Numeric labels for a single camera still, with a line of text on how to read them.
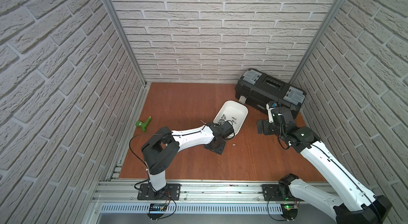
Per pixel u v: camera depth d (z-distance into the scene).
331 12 0.81
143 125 0.96
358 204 0.38
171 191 0.74
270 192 0.73
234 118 1.00
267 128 0.67
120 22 0.87
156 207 0.73
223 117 1.00
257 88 0.95
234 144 0.88
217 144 0.74
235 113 1.01
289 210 0.69
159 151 0.46
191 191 0.76
